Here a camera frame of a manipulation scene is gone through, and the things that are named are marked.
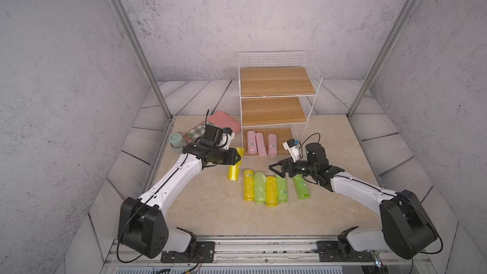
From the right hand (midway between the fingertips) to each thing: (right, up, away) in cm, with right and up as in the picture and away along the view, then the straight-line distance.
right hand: (276, 166), depth 81 cm
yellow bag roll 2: (-12, -10, +6) cm, 16 cm away
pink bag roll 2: (-6, +8, +21) cm, 23 cm away
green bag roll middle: (+3, -11, +6) cm, 13 cm away
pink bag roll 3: (+1, +7, +19) cm, 21 cm away
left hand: (-15, +4, 0) cm, 16 cm away
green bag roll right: (+13, -11, +5) cm, 17 cm away
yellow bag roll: (-18, -1, -3) cm, 18 cm away
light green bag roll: (-6, -10, +4) cm, 13 cm away
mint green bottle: (-48, +9, +14) cm, 51 cm away
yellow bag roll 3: (-1, -12, +4) cm, 13 cm away
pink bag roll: (-10, +7, +20) cm, 24 cm away
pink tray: (-29, +21, +38) cm, 53 cm away
